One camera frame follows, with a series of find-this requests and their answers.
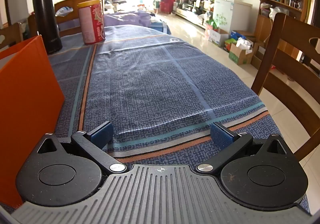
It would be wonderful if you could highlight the purple blanket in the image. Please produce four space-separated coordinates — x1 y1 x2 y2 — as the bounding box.
104 11 152 27

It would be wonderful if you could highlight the pink and red can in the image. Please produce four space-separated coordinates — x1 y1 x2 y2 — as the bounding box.
77 0 106 45

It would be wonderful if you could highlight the low television stand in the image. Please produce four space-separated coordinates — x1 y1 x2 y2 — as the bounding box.
175 6 213 27

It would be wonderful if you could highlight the white chest freezer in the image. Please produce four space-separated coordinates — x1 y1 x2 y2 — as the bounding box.
213 0 253 33

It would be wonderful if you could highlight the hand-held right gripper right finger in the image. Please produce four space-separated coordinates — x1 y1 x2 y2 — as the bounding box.
196 122 293 173

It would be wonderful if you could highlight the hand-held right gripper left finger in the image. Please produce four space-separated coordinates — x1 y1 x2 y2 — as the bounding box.
37 121 127 175

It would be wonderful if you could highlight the white and blue carton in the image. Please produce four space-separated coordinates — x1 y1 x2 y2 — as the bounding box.
208 28 229 47

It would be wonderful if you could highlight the orange cardboard box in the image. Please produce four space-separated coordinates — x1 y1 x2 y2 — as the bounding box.
0 36 66 208

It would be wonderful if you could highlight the wooden chair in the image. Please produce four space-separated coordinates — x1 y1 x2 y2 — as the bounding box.
251 13 320 162
0 22 24 50
54 0 105 38

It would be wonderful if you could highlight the wooden bookshelf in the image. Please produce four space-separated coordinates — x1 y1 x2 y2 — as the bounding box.
255 0 314 70

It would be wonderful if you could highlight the white plastic bag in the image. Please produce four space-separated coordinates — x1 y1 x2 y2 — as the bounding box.
269 6 289 18

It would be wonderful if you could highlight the open brown cardboard box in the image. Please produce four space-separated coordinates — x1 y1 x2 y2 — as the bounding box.
229 39 260 65

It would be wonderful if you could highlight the red plastic basket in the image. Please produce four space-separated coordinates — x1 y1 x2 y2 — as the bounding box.
160 0 175 14

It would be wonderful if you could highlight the black thermos bottle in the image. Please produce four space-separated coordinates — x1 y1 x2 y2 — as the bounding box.
31 0 63 55

